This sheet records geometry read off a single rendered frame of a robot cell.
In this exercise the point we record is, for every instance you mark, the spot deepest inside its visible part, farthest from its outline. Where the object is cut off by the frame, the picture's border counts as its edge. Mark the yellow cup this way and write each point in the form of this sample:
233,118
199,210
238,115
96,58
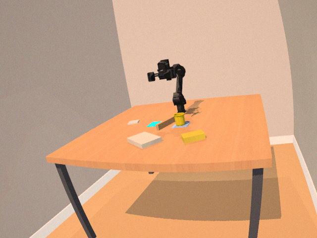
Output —
179,119

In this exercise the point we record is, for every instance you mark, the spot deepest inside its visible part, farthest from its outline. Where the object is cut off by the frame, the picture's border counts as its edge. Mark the yellow rectangular block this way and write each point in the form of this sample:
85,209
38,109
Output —
193,136

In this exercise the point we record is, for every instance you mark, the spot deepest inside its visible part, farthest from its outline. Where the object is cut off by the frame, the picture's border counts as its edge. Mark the tan rectangular bar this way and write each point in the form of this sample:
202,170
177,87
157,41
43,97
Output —
165,123

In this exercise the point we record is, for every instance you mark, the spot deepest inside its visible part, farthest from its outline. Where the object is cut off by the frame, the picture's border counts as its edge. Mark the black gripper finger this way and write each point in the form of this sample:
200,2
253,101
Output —
151,77
168,74

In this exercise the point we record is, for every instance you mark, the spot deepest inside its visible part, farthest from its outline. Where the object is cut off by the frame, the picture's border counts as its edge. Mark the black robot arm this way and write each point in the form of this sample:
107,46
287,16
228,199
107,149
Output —
178,98

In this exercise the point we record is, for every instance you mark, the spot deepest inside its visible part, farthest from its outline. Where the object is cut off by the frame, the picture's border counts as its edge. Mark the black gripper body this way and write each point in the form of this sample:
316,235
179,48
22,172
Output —
160,74

